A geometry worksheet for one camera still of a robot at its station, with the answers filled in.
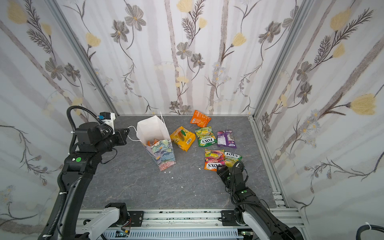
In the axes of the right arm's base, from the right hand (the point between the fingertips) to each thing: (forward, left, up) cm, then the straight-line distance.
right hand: (219, 168), depth 87 cm
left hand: (+7, +46, +28) cm, 54 cm away
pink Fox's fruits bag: (+8, +3, -2) cm, 8 cm away
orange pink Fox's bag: (+16, +41, +2) cm, 44 cm away
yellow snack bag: (+20, +23, -1) cm, 31 cm away
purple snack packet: (+24, -7, -4) cm, 25 cm away
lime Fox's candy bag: (+8, -8, -2) cm, 12 cm away
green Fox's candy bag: (+25, +8, -4) cm, 26 cm away
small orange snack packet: (+41, +11, -4) cm, 43 cm away
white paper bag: (+20, +42, +5) cm, 47 cm away
